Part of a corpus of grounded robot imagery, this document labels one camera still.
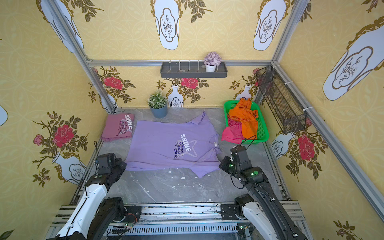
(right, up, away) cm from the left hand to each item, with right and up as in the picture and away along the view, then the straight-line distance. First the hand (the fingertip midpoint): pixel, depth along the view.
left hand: (126, 162), depth 86 cm
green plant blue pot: (+14, +36, +19) cm, 43 cm away
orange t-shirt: (+75, +29, +21) cm, 83 cm away
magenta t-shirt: (+64, +17, +9) cm, 67 cm away
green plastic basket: (+84, +15, +12) cm, 86 cm away
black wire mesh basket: (+95, +28, +1) cm, 99 cm away
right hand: (+53, +2, -8) cm, 53 cm away
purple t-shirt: (+19, +8, +15) cm, 25 cm away
